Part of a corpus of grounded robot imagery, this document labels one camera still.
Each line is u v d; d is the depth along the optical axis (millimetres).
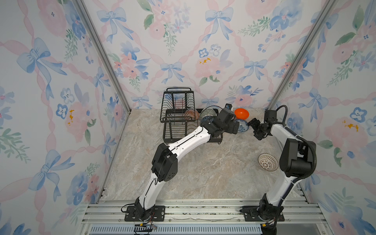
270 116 781
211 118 663
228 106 732
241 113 1134
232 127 746
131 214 729
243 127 1072
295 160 517
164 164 515
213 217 733
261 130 842
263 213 677
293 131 942
